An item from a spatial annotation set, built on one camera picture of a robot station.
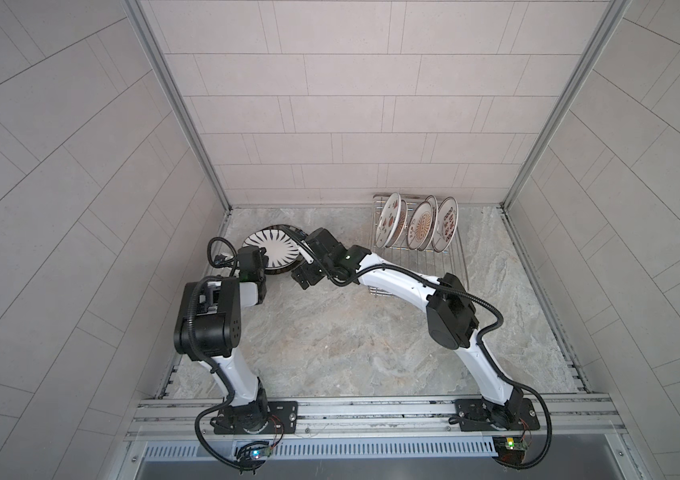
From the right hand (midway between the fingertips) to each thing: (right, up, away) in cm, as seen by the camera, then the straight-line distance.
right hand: (300, 269), depth 87 cm
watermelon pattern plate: (+28, +15, +17) cm, 36 cm away
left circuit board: (-5, -37, -23) cm, 44 cm away
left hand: (-14, +6, +11) cm, 19 cm away
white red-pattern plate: (+39, +13, +12) cm, 43 cm away
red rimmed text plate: (+46, +13, +12) cm, 50 cm away
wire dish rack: (+39, +1, +12) cm, 41 cm away
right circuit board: (+52, -39, -19) cm, 68 cm away
